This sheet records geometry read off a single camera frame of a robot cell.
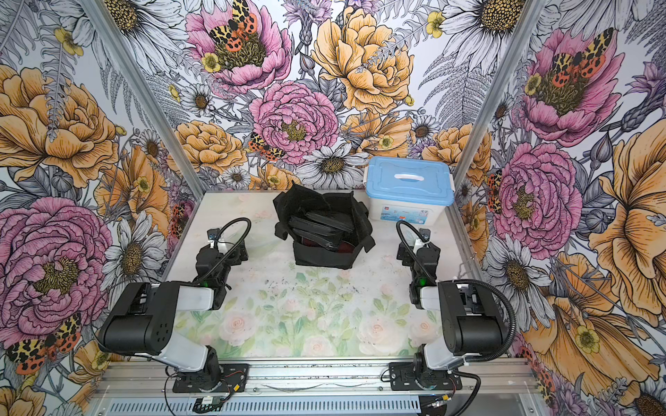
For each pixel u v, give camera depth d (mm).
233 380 731
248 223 747
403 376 740
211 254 799
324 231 832
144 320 460
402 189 994
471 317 463
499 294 453
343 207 857
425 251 812
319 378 760
